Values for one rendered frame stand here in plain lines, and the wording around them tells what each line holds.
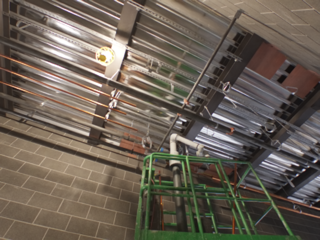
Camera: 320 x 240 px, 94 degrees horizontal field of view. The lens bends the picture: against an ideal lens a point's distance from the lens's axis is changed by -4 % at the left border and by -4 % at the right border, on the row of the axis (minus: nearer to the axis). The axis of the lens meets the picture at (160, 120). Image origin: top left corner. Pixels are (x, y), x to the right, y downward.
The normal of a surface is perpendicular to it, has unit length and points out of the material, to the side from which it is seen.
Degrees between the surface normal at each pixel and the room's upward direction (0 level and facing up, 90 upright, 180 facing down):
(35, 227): 90
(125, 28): 180
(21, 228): 90
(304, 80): 180
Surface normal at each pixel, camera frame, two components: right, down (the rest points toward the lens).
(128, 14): 0.00, 0.53
